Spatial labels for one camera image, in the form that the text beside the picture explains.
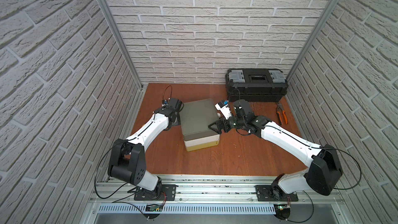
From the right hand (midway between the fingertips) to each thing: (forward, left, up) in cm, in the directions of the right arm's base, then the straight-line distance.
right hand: (215, 123), depth 78 cm
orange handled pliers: (+20, -49, -18) cm, 56 cm away
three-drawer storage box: (+6, +10, -2) cm, 12 cm away
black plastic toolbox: (+27, -30, -1) cm, 40 cm away
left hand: (+9, +25, -7) cm, 27 cm away
